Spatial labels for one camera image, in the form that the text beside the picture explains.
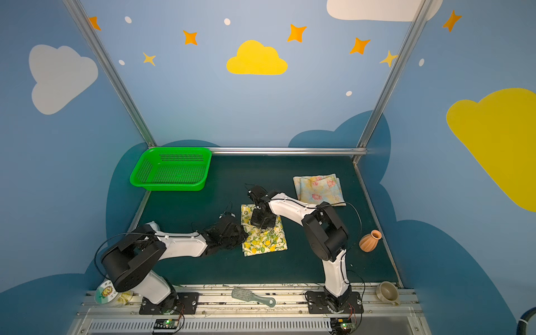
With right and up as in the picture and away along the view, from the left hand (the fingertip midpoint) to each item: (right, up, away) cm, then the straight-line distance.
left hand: (254, 235), depth 90 cm
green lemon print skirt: (+3, -1, -3) cm, 5 cm away
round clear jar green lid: (-48, -14, -21) cm, 54 cm away
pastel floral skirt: (+32, +20, +18) cm, 42 cm away
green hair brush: (-3, -18, -14) cm, 23 cm away
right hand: (+2, +4, +3) cm, 5 cm away
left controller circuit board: (-29, -25, -19) cm, 43 cm away
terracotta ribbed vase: (+47, -1, -7) cm, 47 cm away
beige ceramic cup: (+51, -17, -13) cm, 55 cm away
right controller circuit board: (+32, -26, -18) cm, 45 cm away
